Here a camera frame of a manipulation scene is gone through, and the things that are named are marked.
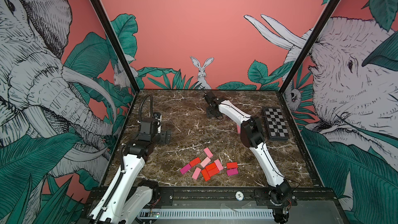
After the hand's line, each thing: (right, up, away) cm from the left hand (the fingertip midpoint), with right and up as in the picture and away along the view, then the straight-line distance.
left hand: (161, 129), depth 79 cm
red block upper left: (+17, -19, +5) cm, 26 cm away
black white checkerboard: (+69, -3, +17) cm, 71 cm away
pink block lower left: (+18, -24, +3) cm, 31 cm away
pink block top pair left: (+25, -15, +9) cm, 31 cm away
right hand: (+27, +8, +27) cm, 39 cm away
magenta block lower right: (+38, -23, +3) cm, 45 cm away
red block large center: (+27, -22, +3) cm, 35 cm away
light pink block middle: (+23, -19, +5) cm, 31 cm away
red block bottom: (+24, -25, +2) cm, 34 cm away
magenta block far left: (+12, -22, +4) cm, 26 cm away
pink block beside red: (+31, -20, +5) cm, 37 cm away
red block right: (+38, -22, +7) cm, 45 cm away
